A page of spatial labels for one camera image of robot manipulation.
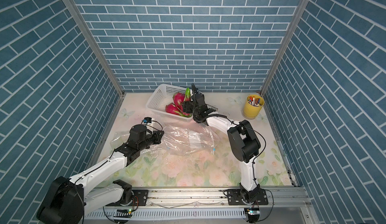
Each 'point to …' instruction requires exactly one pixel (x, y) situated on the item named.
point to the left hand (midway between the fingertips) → (167, 132)
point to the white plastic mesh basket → (162, 95)
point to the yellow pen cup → (251, 111)
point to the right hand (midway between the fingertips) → (187, 103)
